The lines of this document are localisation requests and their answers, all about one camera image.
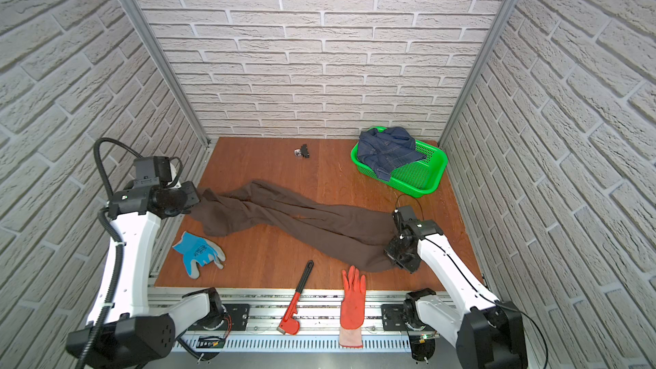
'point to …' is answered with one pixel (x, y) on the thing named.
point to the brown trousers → (360, 237)
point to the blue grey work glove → (197, 250)
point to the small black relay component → (302, 151)
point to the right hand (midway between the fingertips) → (395, 261)
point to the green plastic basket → (416, 178)
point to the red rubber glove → (353, 307)
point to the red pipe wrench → (289, 324)
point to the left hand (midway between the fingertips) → (195, 190)
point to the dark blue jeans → (388, 149)
